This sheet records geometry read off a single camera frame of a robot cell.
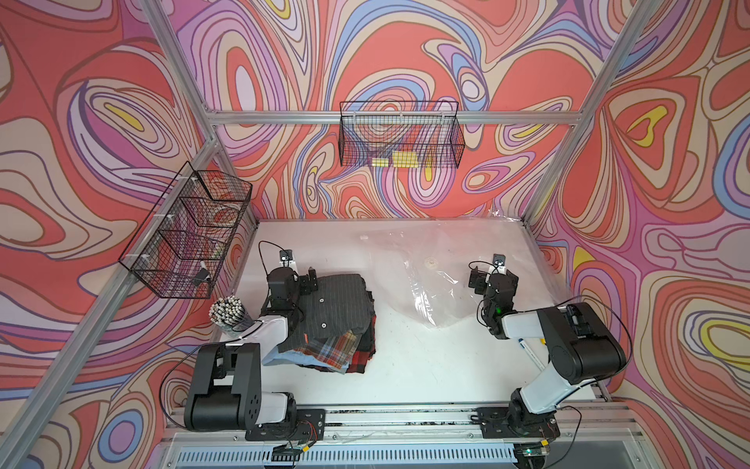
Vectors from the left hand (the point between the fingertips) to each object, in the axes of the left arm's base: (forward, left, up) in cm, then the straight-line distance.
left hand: (299, 269), depth 91 cm
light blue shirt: (-26, -3, -5) cm, 27 cm away
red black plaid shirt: (-23, -21, -8) cm, 32 cm away
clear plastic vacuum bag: (+11, -45, -9) cm, 48 cm away
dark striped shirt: (-13, -15, +2) cm, 20 cm away
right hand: (+1, -63, -5) cm, 63 cm away
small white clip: (+17, -19, -3) cm, 26 cm away
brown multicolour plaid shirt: (-25, -13, -3) cm, 28 cm away
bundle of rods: (-19, +13, +6) cm, 24 cm away
